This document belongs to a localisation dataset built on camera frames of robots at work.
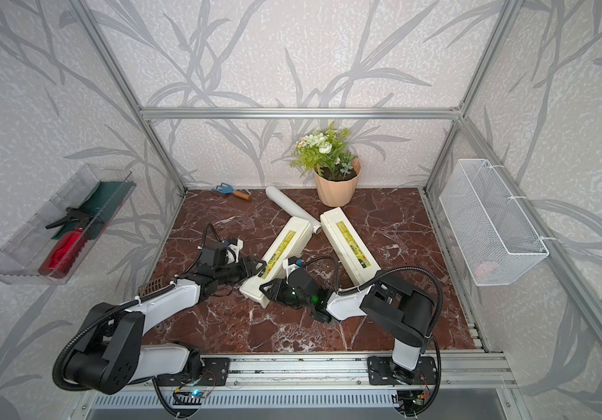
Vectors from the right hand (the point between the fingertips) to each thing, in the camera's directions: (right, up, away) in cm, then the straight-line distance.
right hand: (259, 290), depth 81 cm
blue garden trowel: (-24, +35, +39) cm, 58 cm away
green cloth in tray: (-43, +26, -9) cm, 51 cm away
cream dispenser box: (+32, +8, +7) cm, 34 cm away
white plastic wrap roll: (+8, +26, +28) cm, 39 cm away
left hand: (0, +4, +7) cm, 8 cm away
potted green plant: (+26, +42, +27) cm, 56 cm away
